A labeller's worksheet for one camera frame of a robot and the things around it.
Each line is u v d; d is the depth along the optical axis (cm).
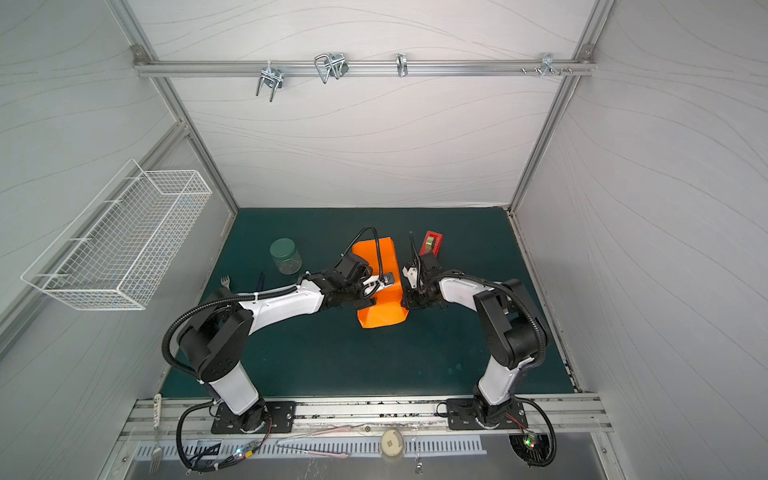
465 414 73
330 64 77
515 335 47
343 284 70
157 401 75
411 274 89
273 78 80
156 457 69
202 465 68
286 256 95
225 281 98
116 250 68
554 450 69
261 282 99
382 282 77
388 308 93
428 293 70
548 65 76
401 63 73
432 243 101
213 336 46
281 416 74
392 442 61
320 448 70
